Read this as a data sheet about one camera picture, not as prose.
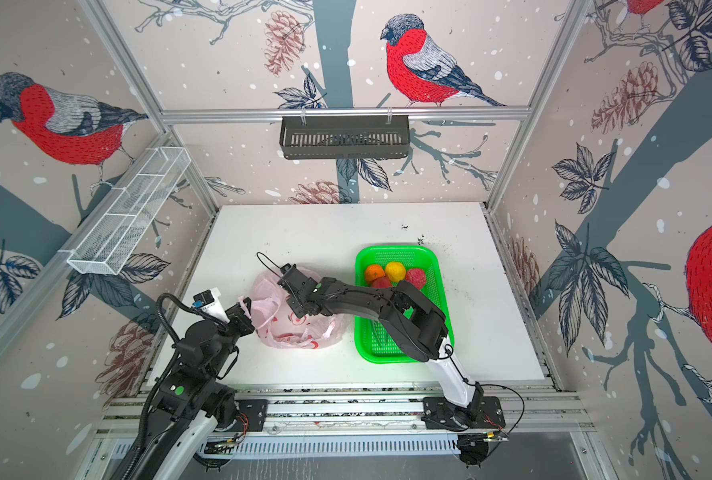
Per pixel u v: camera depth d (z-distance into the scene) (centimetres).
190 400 54
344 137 107
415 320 55
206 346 57
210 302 66
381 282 88
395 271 95
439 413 73
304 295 68
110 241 71
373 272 94
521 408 69
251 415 73
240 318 67
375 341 86
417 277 92
